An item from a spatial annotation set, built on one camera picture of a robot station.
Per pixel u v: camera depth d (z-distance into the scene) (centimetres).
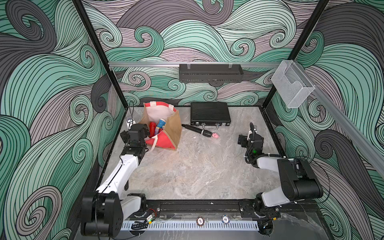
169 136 84
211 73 95
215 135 100
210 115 113
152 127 95
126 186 80
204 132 100
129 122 68
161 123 99
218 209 74
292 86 76
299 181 44
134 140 62
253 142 70
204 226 70
